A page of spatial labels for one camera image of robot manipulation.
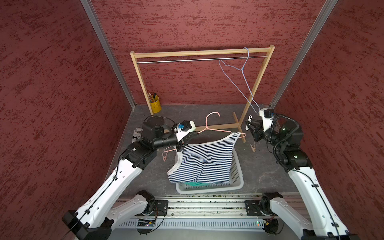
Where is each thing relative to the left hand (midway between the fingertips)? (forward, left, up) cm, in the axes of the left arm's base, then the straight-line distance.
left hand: (194, 135), depth 63 cm
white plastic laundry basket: (-10, -22, -30) cm, 38 cm away
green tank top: (-12, -1, -31) cm, 33 cm away
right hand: (+8, -25, -2) cm, 26 cm away
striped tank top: (-5, -6, -19) cm, 20 cm away
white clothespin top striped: (+9, -26, 0) cm, 27 cm away
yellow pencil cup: (+45, +31, -23) cm, 60 cm away
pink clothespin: (+11, -39, -33) cm, 52 cm away
